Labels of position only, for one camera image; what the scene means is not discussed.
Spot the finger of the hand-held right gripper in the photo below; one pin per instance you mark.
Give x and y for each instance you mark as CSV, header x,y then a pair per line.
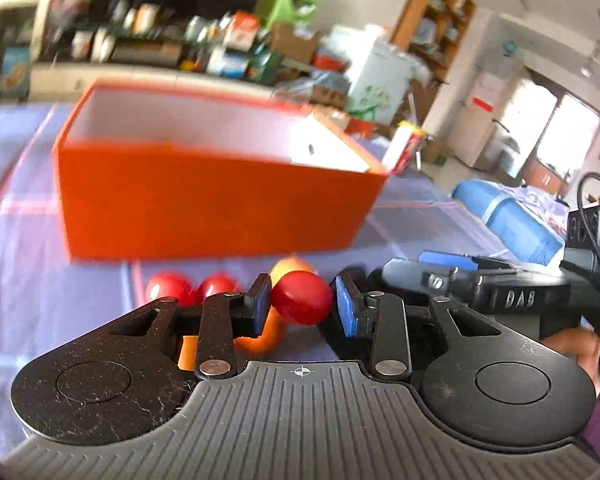
x,y
445,258
415,275

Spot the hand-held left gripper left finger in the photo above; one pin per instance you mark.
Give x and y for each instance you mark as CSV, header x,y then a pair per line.
x,y
262,305

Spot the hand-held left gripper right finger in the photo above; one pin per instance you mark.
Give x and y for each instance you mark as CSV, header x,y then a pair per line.
x,y
345,305

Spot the red cherry tomato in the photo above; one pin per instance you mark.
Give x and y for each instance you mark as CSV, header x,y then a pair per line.
x,y
302,297

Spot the orange cardboard box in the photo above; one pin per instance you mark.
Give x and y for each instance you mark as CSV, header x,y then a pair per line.
x,y
205,200

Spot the person's right hand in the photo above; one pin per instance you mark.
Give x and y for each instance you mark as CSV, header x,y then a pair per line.
x,y
575,352

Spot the orange banana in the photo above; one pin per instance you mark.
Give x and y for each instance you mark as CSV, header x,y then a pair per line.
x,y
272,332

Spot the blue pillow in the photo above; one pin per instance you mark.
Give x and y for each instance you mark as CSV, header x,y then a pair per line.
x,y
510,220

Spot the red can with yellow lid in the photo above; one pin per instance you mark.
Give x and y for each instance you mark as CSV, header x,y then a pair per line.
x,y
405,147

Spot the bright window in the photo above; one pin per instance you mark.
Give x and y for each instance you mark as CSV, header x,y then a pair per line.
x,y
565,130

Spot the green foil bag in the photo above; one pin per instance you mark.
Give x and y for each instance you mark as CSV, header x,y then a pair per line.
x,y
264,66

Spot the blue and white carton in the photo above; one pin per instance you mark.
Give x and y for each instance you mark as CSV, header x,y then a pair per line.
x,y
229,65

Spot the wooden display cabinet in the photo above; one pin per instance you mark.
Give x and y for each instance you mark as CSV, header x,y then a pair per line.
x,y
435,15

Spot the brown cardboard box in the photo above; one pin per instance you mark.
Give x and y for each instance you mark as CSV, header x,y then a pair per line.
x,y
295,42

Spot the orange and white carton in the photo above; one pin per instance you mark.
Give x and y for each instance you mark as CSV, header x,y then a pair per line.
x,y
241,30

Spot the white television cabinet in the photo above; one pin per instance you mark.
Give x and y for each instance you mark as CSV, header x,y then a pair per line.
x,y
105,72

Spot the white jar with orange label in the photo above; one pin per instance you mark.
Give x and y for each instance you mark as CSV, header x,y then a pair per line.
x,y
145,17

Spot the red wall calendar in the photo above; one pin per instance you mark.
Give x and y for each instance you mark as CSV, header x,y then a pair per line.
x,y
485,100

